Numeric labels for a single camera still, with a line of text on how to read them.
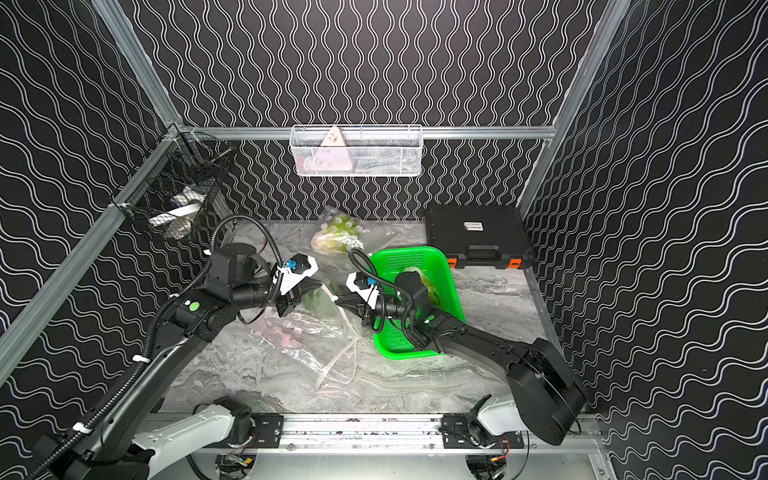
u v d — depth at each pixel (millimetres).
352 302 663
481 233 1096
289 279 555
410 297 575
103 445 376
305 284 577
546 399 422
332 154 902
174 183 928
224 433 617
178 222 834
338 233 1065
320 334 876
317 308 783
